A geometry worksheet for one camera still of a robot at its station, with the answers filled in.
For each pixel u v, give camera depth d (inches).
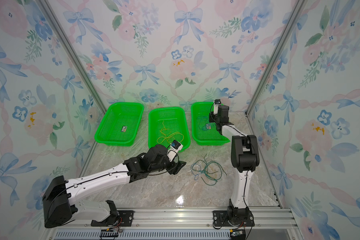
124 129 43.2
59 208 15.3
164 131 41.7
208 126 43.5
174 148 25.2
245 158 22.1
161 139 41.0
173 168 25.6
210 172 35.4
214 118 35.6
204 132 42.0
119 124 44.7
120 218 28.8
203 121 44.8
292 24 29.0
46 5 27.1
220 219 28.8
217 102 34.9
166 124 44.5
